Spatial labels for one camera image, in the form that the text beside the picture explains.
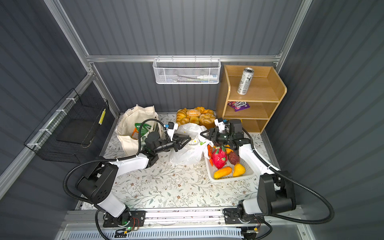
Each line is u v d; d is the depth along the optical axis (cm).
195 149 79
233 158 89
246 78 78
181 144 75
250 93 87
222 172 85
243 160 58
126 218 67
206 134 80
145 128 101
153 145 68
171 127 72
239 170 83
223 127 77
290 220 45
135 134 96
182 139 77
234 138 67
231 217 73
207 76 90
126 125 90
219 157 85
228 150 94
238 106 99
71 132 73
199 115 111
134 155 61
